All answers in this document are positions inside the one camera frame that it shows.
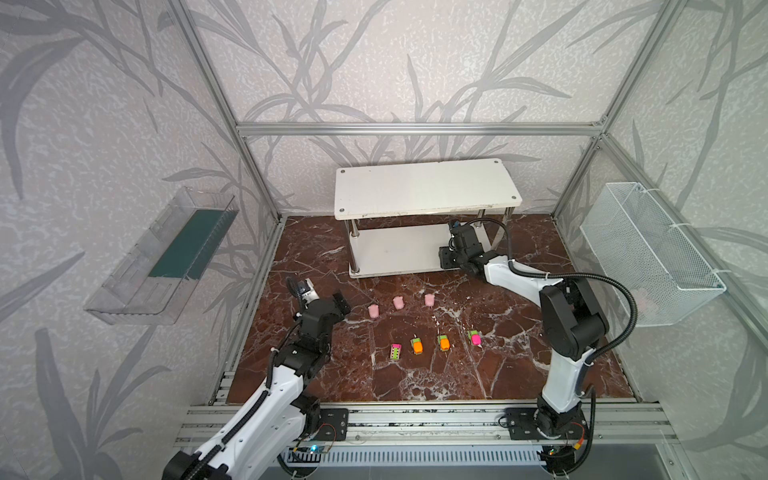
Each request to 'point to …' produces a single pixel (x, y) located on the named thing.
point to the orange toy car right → (443, 342)
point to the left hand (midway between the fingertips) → (333, 286)
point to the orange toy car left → (417, 346)
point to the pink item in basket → (645, 302)
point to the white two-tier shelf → (399, 215)
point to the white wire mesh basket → (637, 242)
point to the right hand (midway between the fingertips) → (447, 242)
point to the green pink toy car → (395, 351)
